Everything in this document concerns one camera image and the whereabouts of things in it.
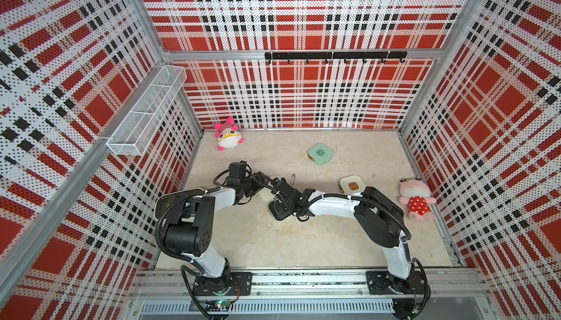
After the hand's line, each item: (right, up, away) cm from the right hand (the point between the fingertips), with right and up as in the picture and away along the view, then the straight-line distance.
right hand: (283, 204), depth 91 cm
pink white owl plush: (-28, +31, +17) cm, 45 cm away
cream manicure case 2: (+31, +8, +5) cm, 32 cm away
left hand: (-6, +10, +4) cm, 13 cm away
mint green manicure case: (+18, +21, +16) cm, 32 cm away
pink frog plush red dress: (+55, +5, -2) cm, 56 cm away
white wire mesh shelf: (-61, +33, -1) cm, 69 cm away
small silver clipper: (+4, +11, +10) cm, 15 cm away
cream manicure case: (-1, +1, -10) cm, 11 cm away
